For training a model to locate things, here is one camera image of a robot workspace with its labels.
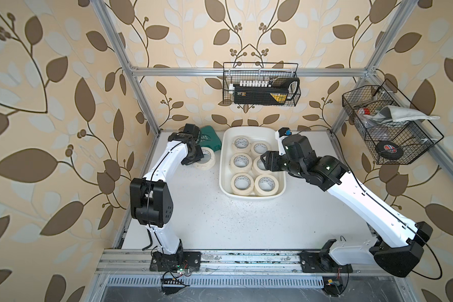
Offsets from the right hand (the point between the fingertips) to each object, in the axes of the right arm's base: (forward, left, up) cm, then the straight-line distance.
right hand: (266, 157), depth 71 cm
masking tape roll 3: (+19, +8, -29) cm, 35 cm away
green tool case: (+34, +27, -25) cm, 50 cm away
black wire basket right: (+3, -54, +2) cm, 54 cm away
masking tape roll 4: (+4, +9, -29) cm, 30 cm away
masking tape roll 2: (+28, -3, -27) cm, 39 cm away
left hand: (+12, +29, -13) cm, 34 cm away
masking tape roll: (+7, +25, -14) cm, 30 cm away
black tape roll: (+1, -48, 0) cm, 48 cm away
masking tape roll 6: (+31, +8, -27) cm, 42 cm away
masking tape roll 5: (+4, -4, -29) cm, 29 cm away
